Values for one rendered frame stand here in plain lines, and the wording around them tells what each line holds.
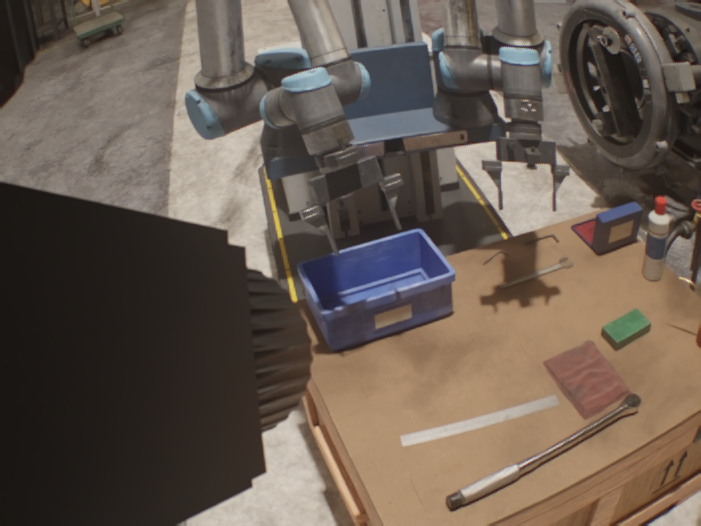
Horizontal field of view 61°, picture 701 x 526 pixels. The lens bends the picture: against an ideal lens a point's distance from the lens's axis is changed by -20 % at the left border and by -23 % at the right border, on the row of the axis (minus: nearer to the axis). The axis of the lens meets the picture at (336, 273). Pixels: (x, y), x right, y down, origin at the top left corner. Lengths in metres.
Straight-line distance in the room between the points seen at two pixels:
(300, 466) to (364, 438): 0.61
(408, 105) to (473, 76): 0.50
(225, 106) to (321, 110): 0.41
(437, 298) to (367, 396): 0.27
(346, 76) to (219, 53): 0.32
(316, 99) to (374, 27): 0.72
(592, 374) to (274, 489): 0.94
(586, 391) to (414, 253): 0.60
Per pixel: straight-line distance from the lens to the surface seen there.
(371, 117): 2.00
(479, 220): 2.26
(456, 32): 1.58
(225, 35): 1.63
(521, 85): 1.44
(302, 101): 1.34
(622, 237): 1.89
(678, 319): 1.70
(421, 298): 1.58
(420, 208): 2.23
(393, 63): 1.97
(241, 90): 1.69
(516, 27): 1.81
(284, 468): 2.00
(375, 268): 1.73
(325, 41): 1.51
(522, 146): 1.46
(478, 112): 1.91
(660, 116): 2.52
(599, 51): 2.70
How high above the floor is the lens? 1.52
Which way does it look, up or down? 35 degrees down
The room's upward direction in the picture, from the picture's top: 9 degrees counter-clockwise
